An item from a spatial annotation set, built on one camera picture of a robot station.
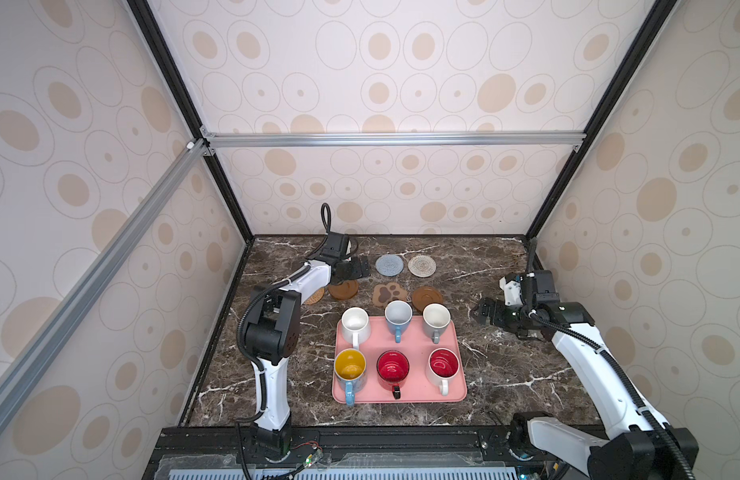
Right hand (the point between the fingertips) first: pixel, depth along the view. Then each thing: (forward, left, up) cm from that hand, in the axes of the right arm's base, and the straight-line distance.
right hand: (487, 314), depth 81 cm
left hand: (+22, +32, -4) cm, 39 cm away
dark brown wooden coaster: (+19, +42, -15) cm, 48 cm away
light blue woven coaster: (+30, +25, -14) cm, 42 cm away
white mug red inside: (-9, +11, -13) cm, 20 cm away
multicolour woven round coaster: (+29, +13, -14) cm, 34 cm away
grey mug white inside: (+5, +12, -10) cm, 16 cm away
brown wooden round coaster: (+16, +13, -15) cm, 26 cm away
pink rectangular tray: (-14, +19, -16) cm, 29 cm away
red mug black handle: (-9, +26, -14) cm, 31 cm away
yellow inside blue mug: (-10, +38, -14) cm, 42 cm away
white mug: (+4, +37, -13) cm, 39 cm away
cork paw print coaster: (+17, +28, -15) cm, 36 cm away
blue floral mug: (+5, +24, -8) cm, 25 cm away
